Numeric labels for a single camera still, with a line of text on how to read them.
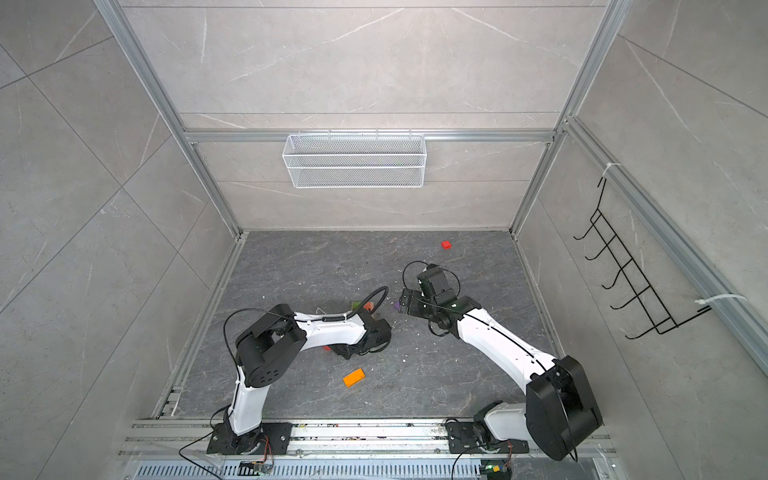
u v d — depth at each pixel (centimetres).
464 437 73
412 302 76
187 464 68
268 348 50
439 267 78
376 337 69
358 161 101
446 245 114
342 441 75
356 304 98
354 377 82
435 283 64
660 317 60
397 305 98
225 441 63
